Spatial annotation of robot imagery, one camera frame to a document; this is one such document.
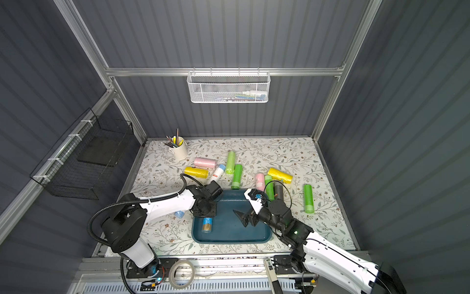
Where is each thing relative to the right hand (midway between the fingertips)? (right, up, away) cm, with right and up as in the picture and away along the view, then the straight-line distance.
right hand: (245, 201), depth 73 cm
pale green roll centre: (-7, +15, +31) cm, 35 cm away
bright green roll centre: (-3, +7, +26) cm, 27 cm away
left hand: (-15, -10, +12) cm, 22 cm away
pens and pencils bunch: (-40, +26, +32) cm, 58 cm away
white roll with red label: (-14, +9, +26) cm, 31 cm away
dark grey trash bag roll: (+18, +1, +19) cm, 26 cm away
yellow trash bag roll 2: (+20, +8, +25) cm, 33 cm away
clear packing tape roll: (-29, -26, -3) cm, 39 cm away
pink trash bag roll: (-22, +15, +30) cm, 40 cm away
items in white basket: (+2, +50, +20) cm, 54 cm away
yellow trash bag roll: (-26, +10, +26) cm, 38 cm away
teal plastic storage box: (-8, -15, +12) cm, 21 cm away
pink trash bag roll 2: (+9, +5, +22) cm, 24 cm away
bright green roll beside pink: (+14, +1, +21) cm, 25 cm away
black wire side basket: (-67, +16, 0) cm, 68 cm away
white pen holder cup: (-36, +22, +29) cm, 51 cm away
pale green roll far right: (+34, -4, +21) cm, 40 cm away
